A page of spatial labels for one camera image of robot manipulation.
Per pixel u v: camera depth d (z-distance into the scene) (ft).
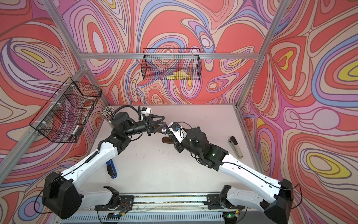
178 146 1.95
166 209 2.40
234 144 2.98
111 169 2.64
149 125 1.99
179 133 1.79
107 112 2.99
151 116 2.09
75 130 2.40
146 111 2.26
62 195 1.27
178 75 2.98
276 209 1.20
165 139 3.16
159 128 2.23
